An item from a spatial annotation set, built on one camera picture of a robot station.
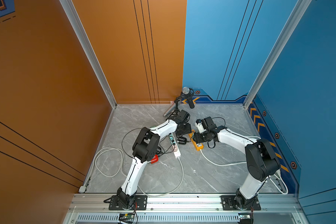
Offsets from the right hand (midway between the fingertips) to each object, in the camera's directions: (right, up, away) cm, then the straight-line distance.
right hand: (196, 137), depth 94 cm
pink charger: (-14, -6, -6) cm, 17 cm away
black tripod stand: (-13, +19, +12) cm, 26 cm away
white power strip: (-14, -10, -5) cm, 18 cm away
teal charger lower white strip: (-17, +1, -7) cm, 18 cm away
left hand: (-4, +5, +6) cm, 9 cm away
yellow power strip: (+1, -6, -3) cm, 6 cm away
